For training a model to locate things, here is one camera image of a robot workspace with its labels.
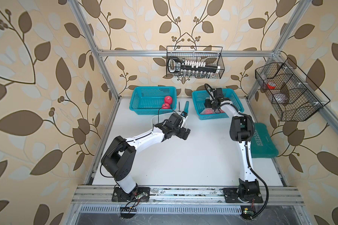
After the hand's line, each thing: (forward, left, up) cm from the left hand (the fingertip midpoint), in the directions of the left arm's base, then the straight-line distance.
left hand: (182, 126), depth 88 cm
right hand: (+29, -24, -9) cm, 39 cm away
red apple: (+23, +12, -7) cm, 27 cm away
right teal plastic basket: (+34, -16, -7) cm, 39 cm away
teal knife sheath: (+28, -5, -13) cm, 31 cm away
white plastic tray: (+11, +17, -6) cm, 21 cm away
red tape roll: (+15, -51, +22) cm, 58 cm away
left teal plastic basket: (+35, +27, -12) cm, 45 cm away
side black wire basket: (+7, -58, +23) cm, 63 cm away
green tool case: (-9, -51, -7) cm, 52 cm away
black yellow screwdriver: (+28, +1, -12) cm, 31 cm away
